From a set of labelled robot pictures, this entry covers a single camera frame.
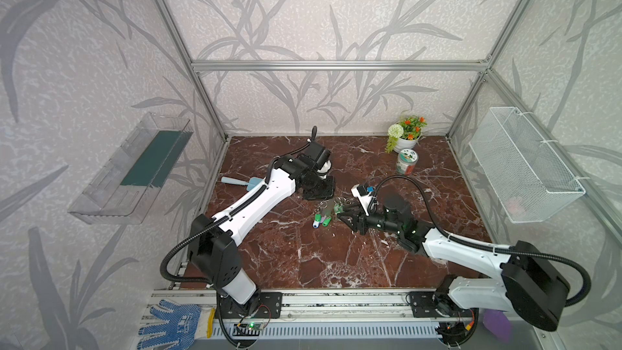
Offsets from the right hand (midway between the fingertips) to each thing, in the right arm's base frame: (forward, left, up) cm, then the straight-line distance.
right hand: (341, 205), depth 78 cm
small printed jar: (+26, -29, -10) cm, 40 cm away
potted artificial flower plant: (+37, -29, -6) cm, 47 cm away
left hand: (+4, +1, +3) cm, 5 cm away
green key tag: (+2, +9, -16) cm, 18 cm away
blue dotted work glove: (-31, +46, -14) cm, 57 cm away
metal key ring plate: (+1, +5, -5) cm, 7 cm away
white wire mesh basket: (0, -49, +17) cm, 52 cm away
